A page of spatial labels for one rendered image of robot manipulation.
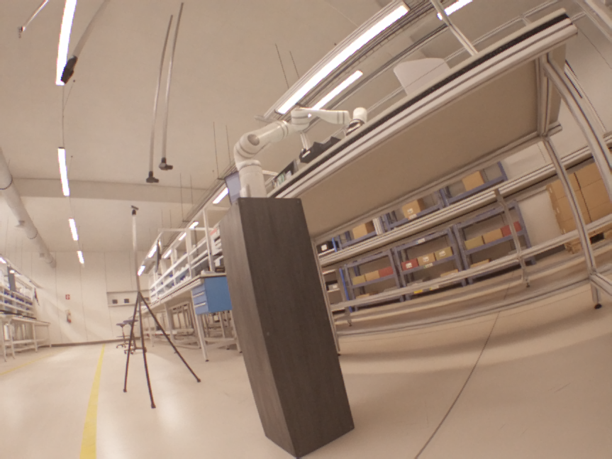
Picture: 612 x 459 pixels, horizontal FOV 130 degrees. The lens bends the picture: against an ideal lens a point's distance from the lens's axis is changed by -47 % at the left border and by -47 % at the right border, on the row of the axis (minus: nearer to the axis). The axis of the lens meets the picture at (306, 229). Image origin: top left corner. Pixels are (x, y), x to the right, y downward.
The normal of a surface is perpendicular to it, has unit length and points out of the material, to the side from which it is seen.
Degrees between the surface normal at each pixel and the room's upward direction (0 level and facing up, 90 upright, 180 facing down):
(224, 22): 180
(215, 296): 90
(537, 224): 90
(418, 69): 90
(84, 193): 90
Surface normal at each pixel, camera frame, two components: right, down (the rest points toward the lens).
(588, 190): -0.73, -0.01
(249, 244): 0.53, -0.33
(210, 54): 0.22, 0.94
